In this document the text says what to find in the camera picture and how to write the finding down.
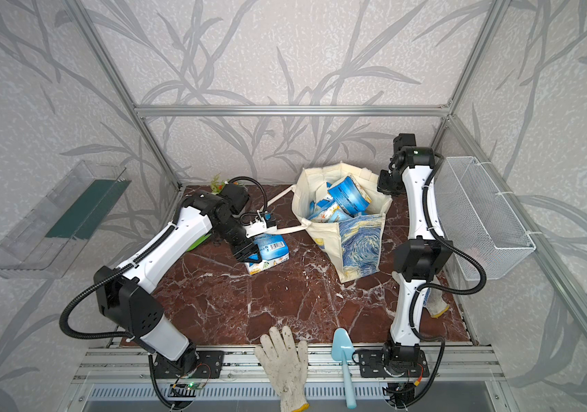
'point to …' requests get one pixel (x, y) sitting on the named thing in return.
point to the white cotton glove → (287, 366)
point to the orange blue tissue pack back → (349, 195)
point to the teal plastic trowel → (342, 350)
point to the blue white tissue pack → (274, 250)
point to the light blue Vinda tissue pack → (327, 210)
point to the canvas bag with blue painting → (353, 245)
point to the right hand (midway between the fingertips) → (384, 188)
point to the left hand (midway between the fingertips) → (256, 251)
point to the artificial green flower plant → (217, 184)
